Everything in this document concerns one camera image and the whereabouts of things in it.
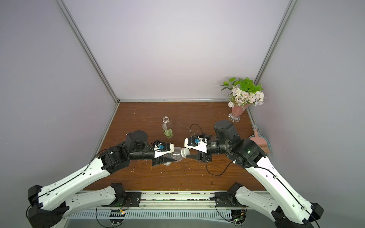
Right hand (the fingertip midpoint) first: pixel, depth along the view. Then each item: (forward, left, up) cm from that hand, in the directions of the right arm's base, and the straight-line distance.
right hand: (188, 143), depth 59 cm
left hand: (-2, +6, -6) cm, 9 cm away
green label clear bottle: (+25, +16, -25) cm, 39 cm away
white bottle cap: (-3, +2, -1) cm, 4 cm away
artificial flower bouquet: (+38, -33, -5) cm, 51 cm away
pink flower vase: (+37, -32, -21) cm, 53 cm away
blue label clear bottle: (-4, +5, -3) cm, 7 cm away
